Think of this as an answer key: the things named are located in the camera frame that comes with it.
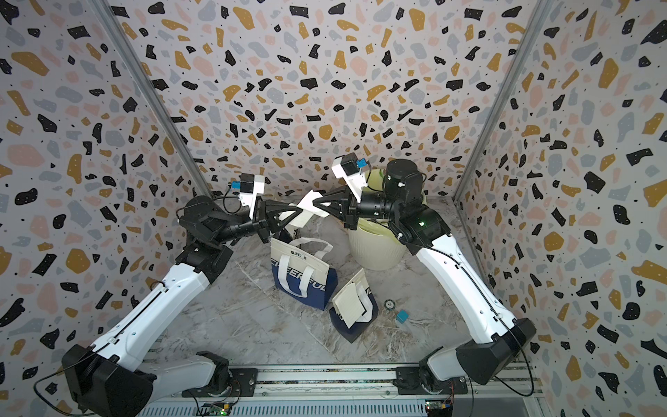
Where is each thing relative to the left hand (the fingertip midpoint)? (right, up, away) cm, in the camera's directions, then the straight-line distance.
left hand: (301, 213), depth 58 cm
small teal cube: (+28, -33, +28) cm, 52 cm away
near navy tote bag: (+16, -25, +17) cm, 35 cm away
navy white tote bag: (-4, -17, +18) cm, 25 cm away
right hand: (+4, +2, -2) cm, 5 cm away
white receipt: (+10, -24, +9) cm, 27 cm away
